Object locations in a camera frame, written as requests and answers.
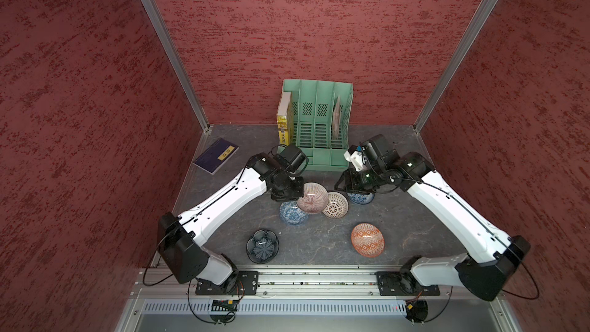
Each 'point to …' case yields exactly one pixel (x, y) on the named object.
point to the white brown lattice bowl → (337, 207)
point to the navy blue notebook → (215, 156)
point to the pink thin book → (336, 120)
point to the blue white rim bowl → (362, 197)
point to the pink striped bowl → (314, 198)
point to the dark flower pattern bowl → (263, 246)
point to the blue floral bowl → (290, 213)
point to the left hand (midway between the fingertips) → (296, 201)
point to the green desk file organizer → (322, 114)
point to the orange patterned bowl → (367, 240)
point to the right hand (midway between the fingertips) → (340, 193)
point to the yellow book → (284, 117)
